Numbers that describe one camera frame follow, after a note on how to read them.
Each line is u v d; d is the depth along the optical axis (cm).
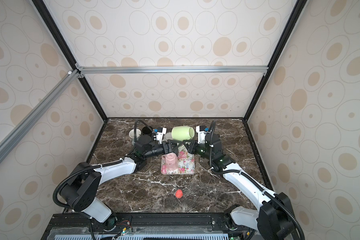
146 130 94
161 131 76
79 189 45
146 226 73
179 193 80
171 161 85
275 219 39
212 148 58
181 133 75
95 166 49
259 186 45
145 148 65
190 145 71
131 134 99
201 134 70
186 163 95
